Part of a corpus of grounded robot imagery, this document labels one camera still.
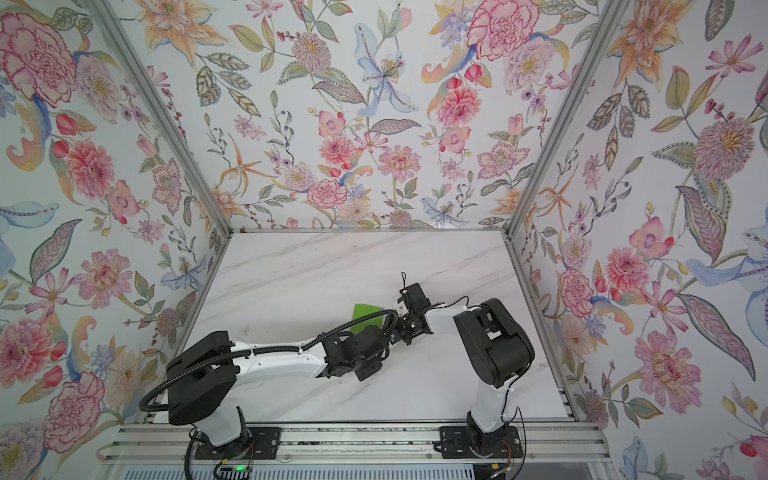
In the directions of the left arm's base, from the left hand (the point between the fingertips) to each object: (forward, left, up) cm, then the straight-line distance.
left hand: (377, 359), depth 85 cm
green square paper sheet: (+17, +5, -3) cm, 18 cm away
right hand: (+10, 0, -3) cm, 10 cm away
